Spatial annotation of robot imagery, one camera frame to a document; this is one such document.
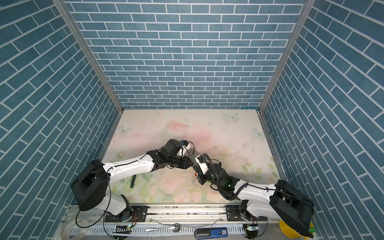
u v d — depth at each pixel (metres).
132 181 0.83
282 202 0.43
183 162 0.74
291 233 0.61
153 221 0.73
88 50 0.86
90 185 0.43
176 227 0.68
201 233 0.64
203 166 0.71
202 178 0.72
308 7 0.71
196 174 0.87
